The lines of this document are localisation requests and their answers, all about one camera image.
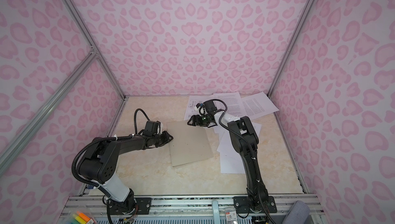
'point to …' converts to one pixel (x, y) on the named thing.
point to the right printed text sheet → (258, 105)
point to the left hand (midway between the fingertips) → (173, 136)
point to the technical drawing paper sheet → (193, 101)
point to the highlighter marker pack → (80, 218)
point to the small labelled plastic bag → (231, 215)
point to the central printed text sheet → (235, 105)
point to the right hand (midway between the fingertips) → (194, 121)
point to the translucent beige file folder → (188, 143)
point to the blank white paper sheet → (231, 160)
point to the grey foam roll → (299, 213)
